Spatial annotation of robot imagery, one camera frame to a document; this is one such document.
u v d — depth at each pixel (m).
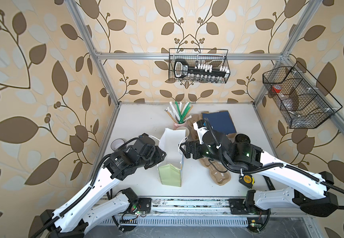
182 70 0.85
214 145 0.42
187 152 0.54
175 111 0.96
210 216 0.72
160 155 0.59
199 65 0.82
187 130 0.72
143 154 0.51
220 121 1.08
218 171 0.53
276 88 0.88
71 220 0.38
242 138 0.87
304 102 0.73
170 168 0.64
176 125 0.96
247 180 0.80
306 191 0.40
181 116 0.98
